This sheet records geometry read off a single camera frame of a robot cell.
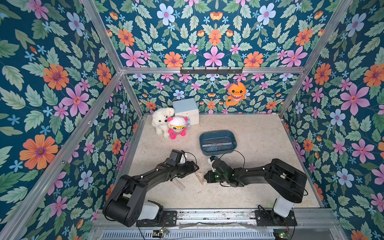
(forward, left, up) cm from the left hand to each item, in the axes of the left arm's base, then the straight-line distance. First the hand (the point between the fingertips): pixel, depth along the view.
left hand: (196, 169), depth 88 cm
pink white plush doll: (+26, +10, +11) cm, 30 cm away
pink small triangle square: (-3, -2, -3) cm, 5 cm away
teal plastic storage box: (+20, -16, -3) cm, 26 cm away
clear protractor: (+14, -12, -2) cm, 19 cm away
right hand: (-4, -4, -3) cm, 7 cm away
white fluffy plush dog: (+28, +21, +14) cm, 38 cm away
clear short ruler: (-7, +11, -4) cm, 13 cm away
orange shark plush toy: (+42, -30, +23) cm, 57 cm away
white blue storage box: (+39, +4, +13) cm, 42 cm away
